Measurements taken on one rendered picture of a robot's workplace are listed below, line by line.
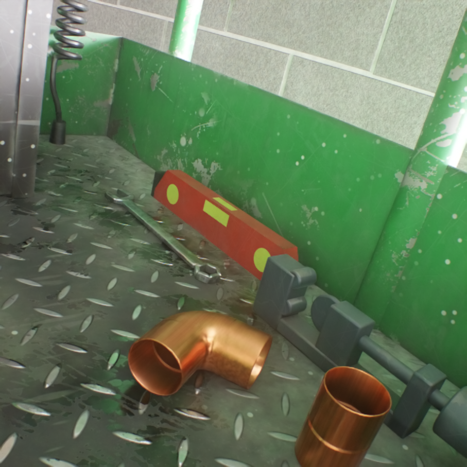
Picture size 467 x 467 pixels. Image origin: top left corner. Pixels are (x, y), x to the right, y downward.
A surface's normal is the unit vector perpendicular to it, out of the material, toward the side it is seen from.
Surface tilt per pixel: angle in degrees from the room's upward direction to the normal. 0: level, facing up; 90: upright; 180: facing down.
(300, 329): 0
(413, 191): 90
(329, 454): 90
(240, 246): 90
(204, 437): 0
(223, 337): 41
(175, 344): 22
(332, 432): 90
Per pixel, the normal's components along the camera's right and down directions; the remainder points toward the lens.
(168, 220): 0.23, -0.89
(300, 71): -0.56, 0.22
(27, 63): 0.62, 0.45
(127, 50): -0.76, 0.10
